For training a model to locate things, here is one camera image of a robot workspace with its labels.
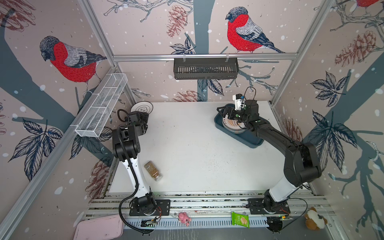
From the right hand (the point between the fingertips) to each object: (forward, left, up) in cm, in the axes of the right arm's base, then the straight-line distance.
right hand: (221, 110), depth 87 cm
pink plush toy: (-51, +19, -19) cm, 58 cm away
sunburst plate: (+2, -10, -18) cm, 20 cm away
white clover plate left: (+22, +61, -19) cm, 68 cm away
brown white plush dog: (-49, -42, -22) cm, 68 cm away
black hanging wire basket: (+36, +19, +6) cm, 41 cm away
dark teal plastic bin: (-8, -19, -17) cm, 26 cm away
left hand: (+9, +53, -13) cm, 55 cm away
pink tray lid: (-57, +57, -19) cm, 83 cm away
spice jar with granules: (-31, +38, -17) cm, 52 cm away
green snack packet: (-51, -9, -22) cm, 56 cm away
